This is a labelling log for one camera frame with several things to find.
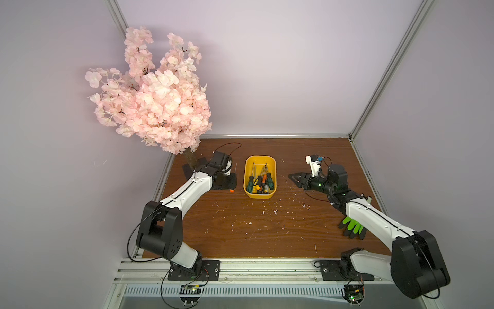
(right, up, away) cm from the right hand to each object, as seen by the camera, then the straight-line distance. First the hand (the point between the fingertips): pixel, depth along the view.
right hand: (293, 172), depth 80 cm
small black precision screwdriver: (-13, -5, +18) cm, 23 cm away
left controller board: (-41, -44, -8) cm, 61 cm away
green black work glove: (+26, -25, +1) cm, 36 cm away
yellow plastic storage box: (-13, +3, +27) cm, 30 cm away
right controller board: (+21, -44, -10) cm, 50 cm away
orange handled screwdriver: (-11, -8, +15) cm, 20 cm away
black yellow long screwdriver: (-16, -9, +13) cm, 22 cm away
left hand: (-24, -5, +8) cm, 26 cm away
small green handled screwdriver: (-8, -6, +17) cm, 20 cm away
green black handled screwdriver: (-19, -8, +15) cm, 25 cm away
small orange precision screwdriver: (-26, -9, +6) cm, 28 cm away
